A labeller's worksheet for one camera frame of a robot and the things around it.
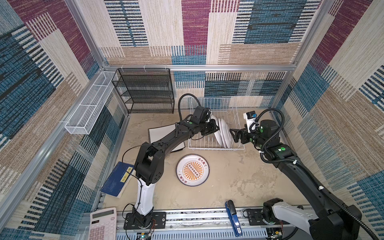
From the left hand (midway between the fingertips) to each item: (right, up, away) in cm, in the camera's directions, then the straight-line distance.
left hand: (221, 126), depth 85 cm
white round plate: (-16, -26, +4) cm, 31 cm away
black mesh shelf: (-50, +25, +23) cm, 61 cm away
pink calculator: (-58, -46, -14) cm, 76 cm away
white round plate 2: (-2, -5, 0) cm, 5 cm away
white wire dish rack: (+7, +12, +31) cm, 34 cm away
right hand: (+7, -2, -8) cm, 11 cm away
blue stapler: (+3, -43, -14) cm, 45 cm away
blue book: (-58, -31, +1) cm, 66 cm away
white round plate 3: (0, -1, +2) cm, 2 cm away
